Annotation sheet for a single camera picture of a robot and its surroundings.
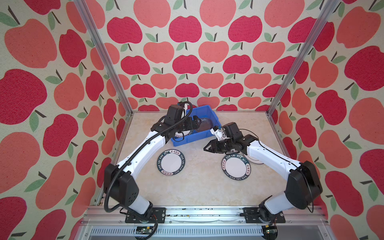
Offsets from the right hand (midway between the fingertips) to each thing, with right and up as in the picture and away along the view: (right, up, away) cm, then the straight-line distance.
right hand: (209, 148), depth 82 cm
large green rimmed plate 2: (+18, -13, +9) cm, 24 cm away
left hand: (-6, +14, -3) cm, 15 cm away
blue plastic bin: (+2, +24, +33) cm, 41 cm away
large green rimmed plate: (-23, -11, +11) cm, 28 cm away
